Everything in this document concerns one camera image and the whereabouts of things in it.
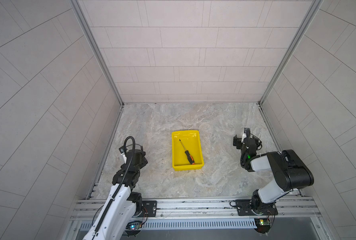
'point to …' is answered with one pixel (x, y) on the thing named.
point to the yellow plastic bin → (190, 140)
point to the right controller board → (263, 225)
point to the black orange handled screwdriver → (190, 157)
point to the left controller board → (134, 225)
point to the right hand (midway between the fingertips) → (243, 134)
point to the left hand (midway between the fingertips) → (141, 156)
